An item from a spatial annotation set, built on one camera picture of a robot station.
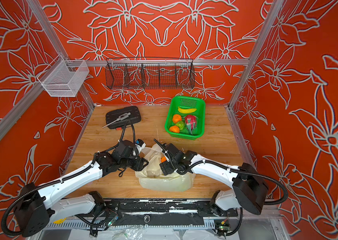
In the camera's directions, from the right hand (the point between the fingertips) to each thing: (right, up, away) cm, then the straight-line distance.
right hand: (164, 164), depth 82 cm
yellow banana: (+16, +32, +30) cm, 47 cm away
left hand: (-10, +3, -3) cm, 11 cm away
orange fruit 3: (-1, +2, +4) cm, 4 cm away
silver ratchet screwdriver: (-31, +27, +22) cm, 47 cm away
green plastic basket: (+21, +39, +32) cm, 55 cm away
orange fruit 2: (+6, +19, +15) cm, 25 cm away
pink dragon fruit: (+18, +23, +18) cm, 34 cm away
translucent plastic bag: (-6, -3, -11) cm, 13 cm away
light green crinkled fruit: (+11, +22, +19) cm, 31 cm away
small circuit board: (+28, -26, -13) cm, 41 cm away
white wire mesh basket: (-64, +52, +10) cm, 83 cm away
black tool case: (-38, +28, +24) cm, 53 cm away
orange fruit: (+8, +26, +23) cm, 36 cm away
